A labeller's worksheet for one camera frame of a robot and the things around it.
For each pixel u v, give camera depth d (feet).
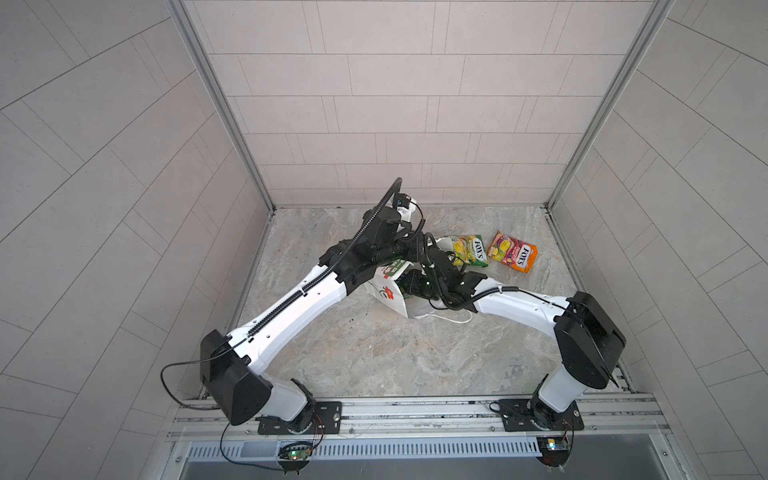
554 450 2.23
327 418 2.32
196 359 1.28
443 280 2.10
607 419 2.38
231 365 1.25
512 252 3.26
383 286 2.51
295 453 2.11
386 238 1.76
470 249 3.33
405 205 2.00
